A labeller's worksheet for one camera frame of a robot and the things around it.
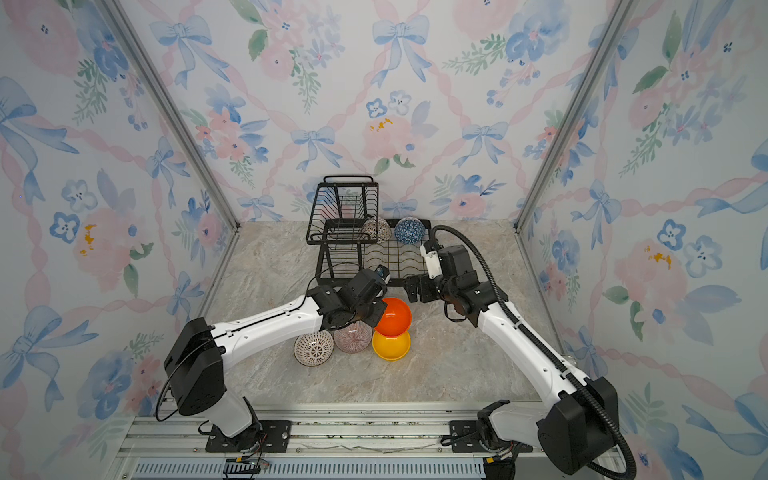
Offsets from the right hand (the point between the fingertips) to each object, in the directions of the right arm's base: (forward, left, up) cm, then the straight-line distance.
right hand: (419, 278), depth 81 cm
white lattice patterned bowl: (-12, +30, -19) cm, 37 cm away
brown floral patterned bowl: (+14, +12, +5) cm, 19 cm away
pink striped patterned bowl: (-9, +19, -19) cm, 28 cm away
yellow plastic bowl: (-13, +7, -16) cm, 22 cm away
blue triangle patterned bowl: (+33, +1, -16) cm, 37 cm away
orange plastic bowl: (-7, +6, -9) cm, 13 cm away
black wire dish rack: (+34, +25, -13) cm, 44 cm away
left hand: (-4, +11, -6) cm, 13 cm away
